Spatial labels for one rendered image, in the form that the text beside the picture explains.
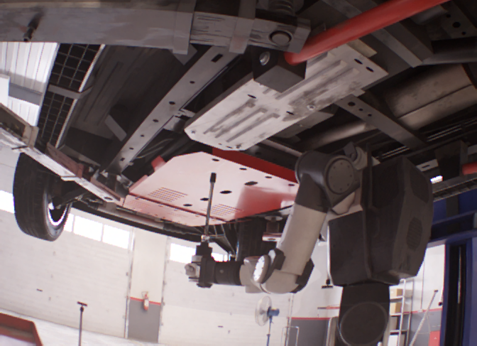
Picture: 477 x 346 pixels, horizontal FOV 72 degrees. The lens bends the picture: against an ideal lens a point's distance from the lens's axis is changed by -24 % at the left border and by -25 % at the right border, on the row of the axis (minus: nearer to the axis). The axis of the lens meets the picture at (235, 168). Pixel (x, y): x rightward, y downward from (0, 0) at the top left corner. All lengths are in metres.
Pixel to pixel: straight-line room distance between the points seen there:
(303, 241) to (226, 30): 0.51
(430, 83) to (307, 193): 0.71
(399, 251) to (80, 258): 9.44
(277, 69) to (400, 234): 0.48
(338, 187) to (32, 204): 1.91
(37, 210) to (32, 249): 7.50
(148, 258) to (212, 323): 2.56
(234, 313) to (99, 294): 3.99
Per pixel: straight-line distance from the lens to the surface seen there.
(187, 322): 11.02
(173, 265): 10.88
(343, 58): 1.06
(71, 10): 0.80
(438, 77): 1.45
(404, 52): 1.10
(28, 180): 2.46
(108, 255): 10.29
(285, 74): 0.93
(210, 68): 1.18
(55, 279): 9.98
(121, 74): 1.64
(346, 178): 0.97
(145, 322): 10.49
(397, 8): 0.73
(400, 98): 1.54
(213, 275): 1.38
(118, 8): 0.76
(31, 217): 2.53
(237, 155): 1.71
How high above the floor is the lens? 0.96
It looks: 21 degrees up
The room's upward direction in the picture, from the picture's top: 6 degrees clockwise
